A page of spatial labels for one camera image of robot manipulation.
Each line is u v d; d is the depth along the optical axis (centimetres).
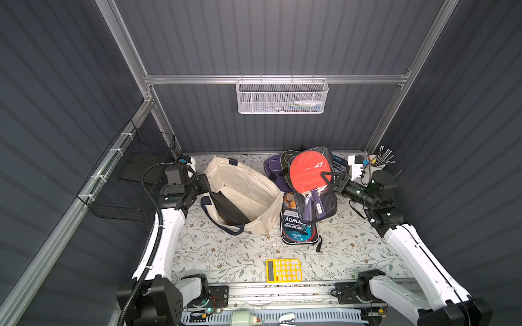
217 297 73
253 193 93
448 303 38
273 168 112
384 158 102
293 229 89
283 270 79
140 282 38
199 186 70
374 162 105
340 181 62
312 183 71
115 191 73
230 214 80
